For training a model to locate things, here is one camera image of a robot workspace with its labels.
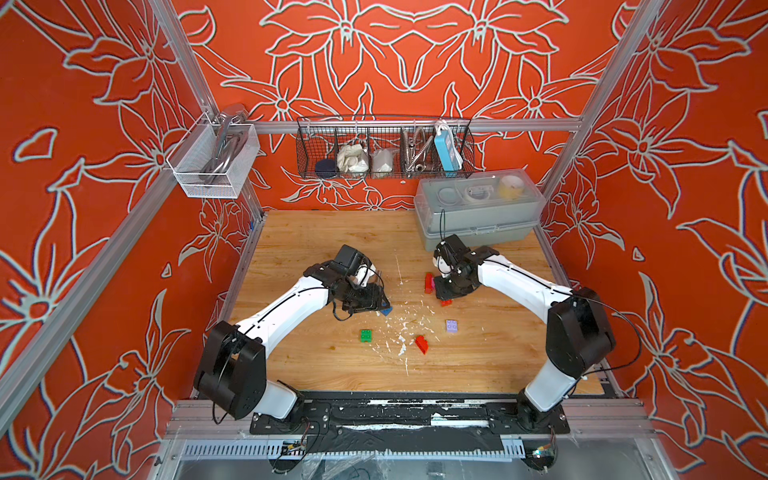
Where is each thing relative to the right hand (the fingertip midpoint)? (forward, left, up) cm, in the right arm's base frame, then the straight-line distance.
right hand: (436, 293), depth 88 cm
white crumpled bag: (+34, +26, +25) cm, 49 cm away
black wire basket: (+40, +16, +25) cm, 50 cm away
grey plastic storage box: (+30, -20, +8) cm, 36 cm away
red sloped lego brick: (-13, +5, -6) cm, 15 cm away
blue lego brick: (-2, +15, -8) cm, 17 cm away
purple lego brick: (-8, -5, -6) cm, 11 cm away
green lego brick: (-11, +21, -6) cm, 24 cm away
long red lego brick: (-3, -3, 0) cm, 4 cm away
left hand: (-6, +16, +4) cm, 18 cm away
